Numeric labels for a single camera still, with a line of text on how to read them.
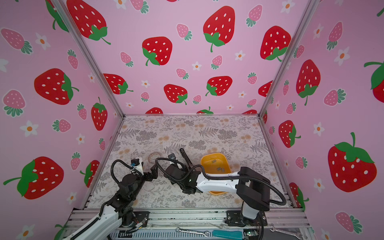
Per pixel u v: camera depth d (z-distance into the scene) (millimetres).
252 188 441
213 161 955
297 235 698
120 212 594
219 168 919
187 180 585
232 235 704
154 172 764
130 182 618
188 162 929
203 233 701
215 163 948
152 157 977
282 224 732
